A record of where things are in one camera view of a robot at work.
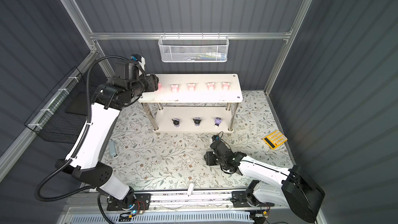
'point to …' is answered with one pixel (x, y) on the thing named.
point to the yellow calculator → (275, 139)
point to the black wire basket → (62, 117)
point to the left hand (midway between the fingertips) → (151, 78)
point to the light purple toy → (217, 122)
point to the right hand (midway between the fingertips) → (208, 157)
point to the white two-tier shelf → (194, 102)
